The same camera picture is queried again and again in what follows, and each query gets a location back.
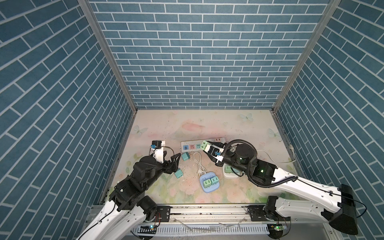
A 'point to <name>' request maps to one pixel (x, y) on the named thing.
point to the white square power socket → (225, 175)
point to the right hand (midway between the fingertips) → (210, 144)
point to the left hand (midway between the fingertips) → (178, 154)
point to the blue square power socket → (211, 189)
